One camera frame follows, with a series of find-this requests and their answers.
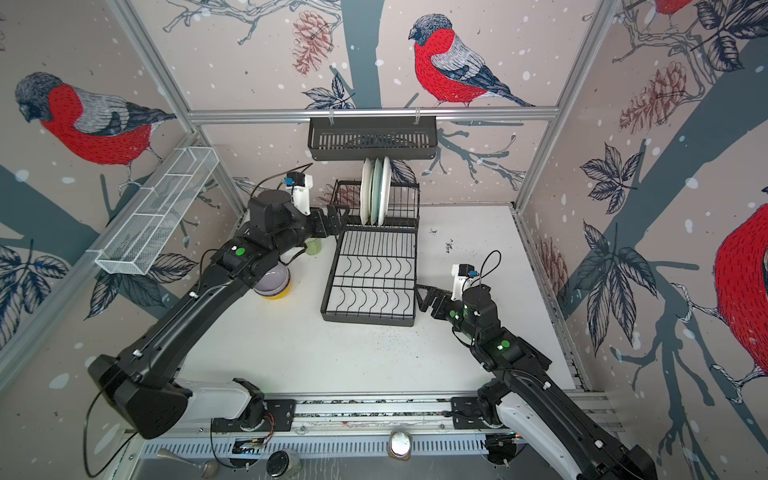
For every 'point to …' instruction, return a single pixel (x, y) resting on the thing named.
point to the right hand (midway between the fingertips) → (422, 293)
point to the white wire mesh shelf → (136, 240)
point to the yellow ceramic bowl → (279, 295)
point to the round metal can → (284, 464)
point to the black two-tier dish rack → (372, 275)
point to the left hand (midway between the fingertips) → (334, 207)
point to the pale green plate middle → (376, 191)
